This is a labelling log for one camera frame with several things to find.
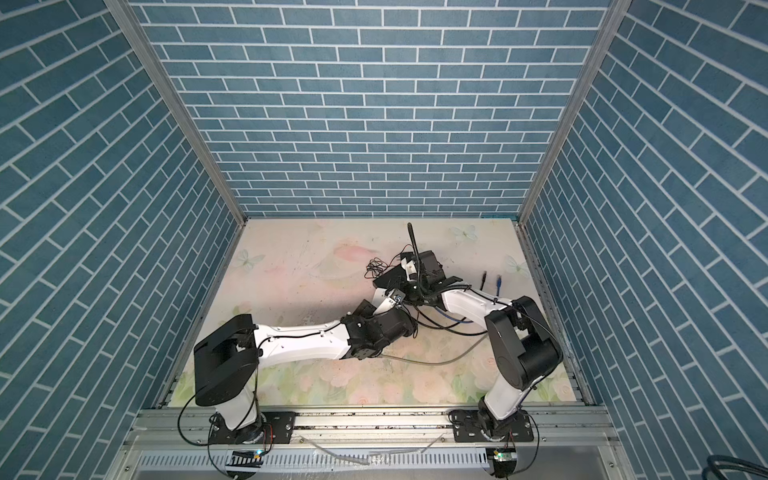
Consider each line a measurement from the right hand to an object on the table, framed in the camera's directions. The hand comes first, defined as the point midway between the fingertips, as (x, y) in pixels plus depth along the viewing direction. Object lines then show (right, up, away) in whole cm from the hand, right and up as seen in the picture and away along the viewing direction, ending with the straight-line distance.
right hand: (385, 290), depth 89 cm
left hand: (-1, -7, -3) cm, 8 cm away
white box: (0, -1, -14) cm, 14 cm away
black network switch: (+2, +2, +15) cm, 16 cm away
